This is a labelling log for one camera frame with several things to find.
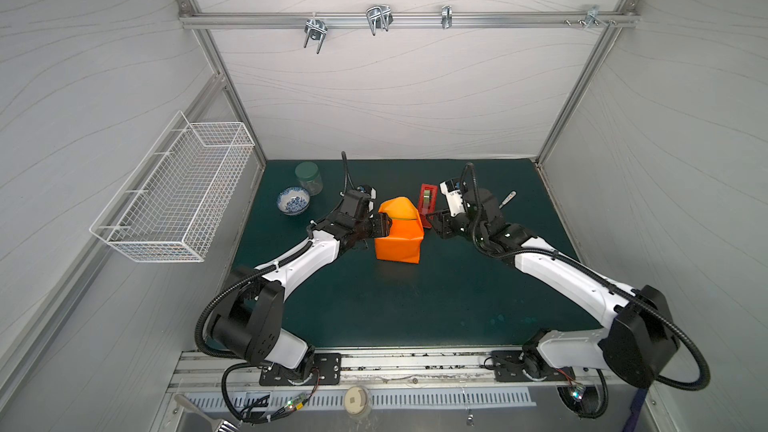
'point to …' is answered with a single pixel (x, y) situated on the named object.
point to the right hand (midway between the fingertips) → (435, 207)
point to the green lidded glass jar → (310, 177)
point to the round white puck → (356, 400)
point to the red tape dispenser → (423, 210)
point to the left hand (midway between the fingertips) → (389, 217)
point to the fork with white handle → (508, 198)
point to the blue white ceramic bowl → (293, 200)
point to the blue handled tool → (636, 406)
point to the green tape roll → (427, 197)
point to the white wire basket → (176, 201)
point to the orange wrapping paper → (406, 233)
